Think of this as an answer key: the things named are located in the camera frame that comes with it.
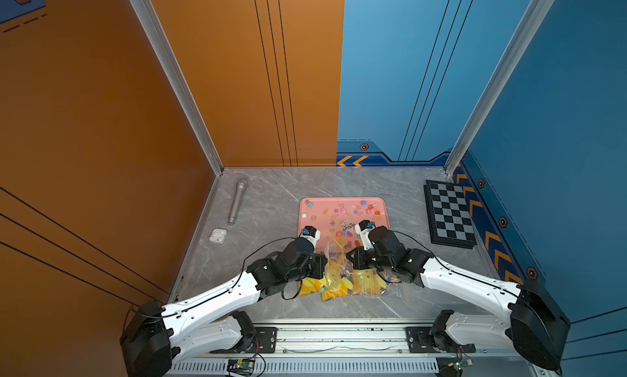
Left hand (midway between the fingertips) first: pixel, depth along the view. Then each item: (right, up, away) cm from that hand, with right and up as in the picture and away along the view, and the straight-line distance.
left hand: (330, 258), depth 77 cm
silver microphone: (-40, +23, +33) cm, 57 cm away
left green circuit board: (-27, -31, -5) cm, 41 cm away
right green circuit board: (+35, -29, -7) cm, 46 cm away
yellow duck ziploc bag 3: (+13, -9, +2) cm, 16 cm away
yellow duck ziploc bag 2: (+3, -5, +8) cm, 11 cm away
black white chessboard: (+50, +11, +22) cm, 56 cm away
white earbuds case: (-44, +4, +19) cm, 48 cm away
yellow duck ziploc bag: (-7, -10, +4) cm, 13 cm away
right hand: (+5, 0, +3) cm, 6 cm away
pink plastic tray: (+4, +10, +25) cm, 28 cm away
